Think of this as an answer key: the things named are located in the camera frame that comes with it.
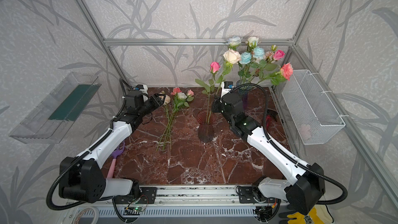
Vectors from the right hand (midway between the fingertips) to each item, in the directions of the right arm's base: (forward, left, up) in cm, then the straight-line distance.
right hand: (214, 91), depth 74 cm
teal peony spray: (+17, -20, +3) cm, 27 cm away
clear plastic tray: (-17, +70, 0) cm, 72 cm away
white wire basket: (-17, -39, +3) cm, 43 cm away
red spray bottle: (+5, -38, -32) cm, 50 cm away
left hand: (+5, +27, -6) cm, 28 cm away
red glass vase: (-6, +5, -16) cm, 17 cm away
